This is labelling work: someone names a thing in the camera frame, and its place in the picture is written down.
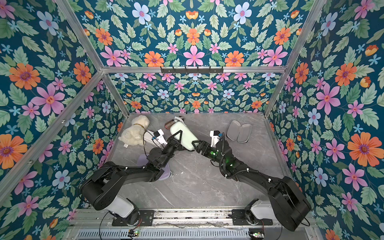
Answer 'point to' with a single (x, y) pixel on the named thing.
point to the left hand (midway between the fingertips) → (183, 131)
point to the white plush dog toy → (133, 135)
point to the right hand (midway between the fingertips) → (198, 141)
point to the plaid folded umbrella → (168, 125)
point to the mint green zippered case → (187, 137)
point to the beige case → (236, 132)
